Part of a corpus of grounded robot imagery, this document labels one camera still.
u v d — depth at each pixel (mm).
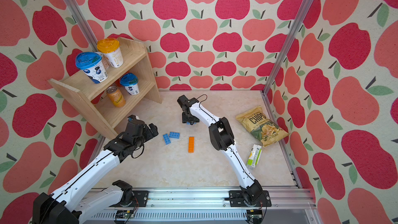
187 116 888
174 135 958
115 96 770
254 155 841
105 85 655
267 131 907
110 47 657
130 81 841
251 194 645
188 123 951
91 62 597
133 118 720
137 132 620
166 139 935
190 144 925
